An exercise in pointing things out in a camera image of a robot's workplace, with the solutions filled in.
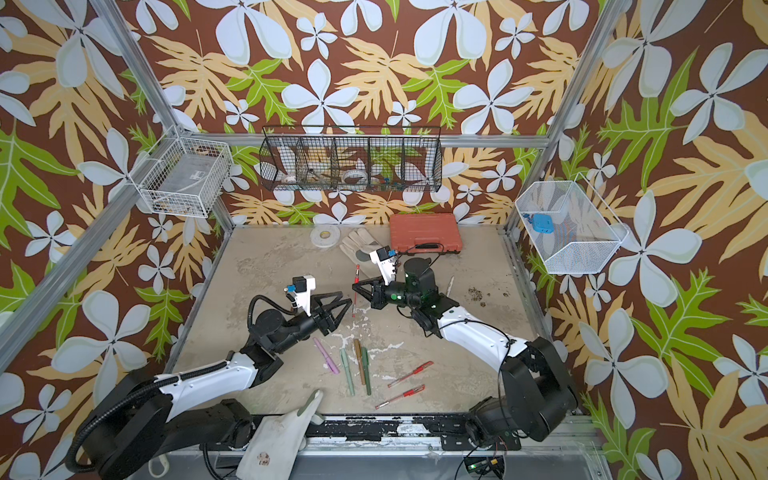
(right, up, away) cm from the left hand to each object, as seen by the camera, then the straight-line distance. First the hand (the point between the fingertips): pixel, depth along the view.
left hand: (347, 295), depth 74 cm
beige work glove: (0, +14, +39) cm, 41 cm away
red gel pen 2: (+15, -28, +6) cm, 32 cm away
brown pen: (+2, -19, +13) cm, 23 cm away
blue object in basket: (+56, +20, +11) cm, 60 cm away
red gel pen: (+19, -23, +10) cm, 31 cm away
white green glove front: (-17, -34, -4) cm, 38 cm away
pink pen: (-5, -22, +10) cm, 25 cm away
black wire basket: (-1, +42, +22) cm, 48 cm away
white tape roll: (-14, +18, +42) cm, 47 cm away
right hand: (+2, +2, +2) cm, 3 cm away
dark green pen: (+4, -23, +10) cm, 25 cm away
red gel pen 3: (+2, +3, +1) cm, 4 cm away
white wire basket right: (+62, +19, +9) cm, 66 cm away
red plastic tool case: (+20, +20, +41) cm, 50 cm away
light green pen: (-1, -23, +10) cm, 25 cm away
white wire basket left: (-50, +34, +12) cm, 61 cm away
